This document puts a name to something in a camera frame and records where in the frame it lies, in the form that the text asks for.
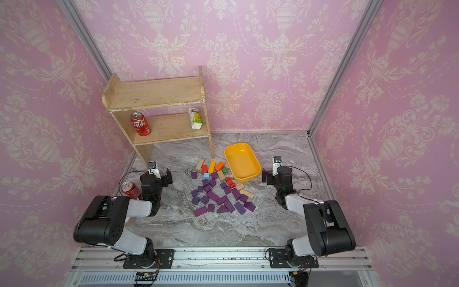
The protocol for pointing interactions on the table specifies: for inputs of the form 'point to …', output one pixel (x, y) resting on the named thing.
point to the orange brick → (220, 166)
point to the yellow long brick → (212, 167)
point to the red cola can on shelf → (139, 122)
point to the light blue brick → (206, 176)
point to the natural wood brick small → (240, 186)
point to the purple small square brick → (211, 207)
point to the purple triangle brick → (222, 209)
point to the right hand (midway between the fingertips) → (274, 167)
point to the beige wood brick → (221, 176)
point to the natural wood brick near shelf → (200, 164)
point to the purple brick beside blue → (214, 175)
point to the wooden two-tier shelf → (151, 112)
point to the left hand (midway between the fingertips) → (159, 170)
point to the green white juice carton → (195, 119)
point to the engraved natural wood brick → (248, 194)
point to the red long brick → (204, 168)
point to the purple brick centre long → (212, 195)
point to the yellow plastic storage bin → (242, 162)
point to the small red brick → (229, 182)
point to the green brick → (225, 170)
